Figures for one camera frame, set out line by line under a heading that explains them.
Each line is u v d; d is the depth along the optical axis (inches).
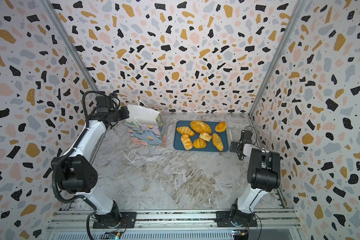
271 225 29.5
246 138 31.3
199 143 39.2
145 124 31.3
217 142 39.4
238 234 28.2
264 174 20.1
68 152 18.3
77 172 17.9
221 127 42.3
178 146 40.8
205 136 39.4
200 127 41.9
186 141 39.5
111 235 27.6
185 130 41.8
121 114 30.5
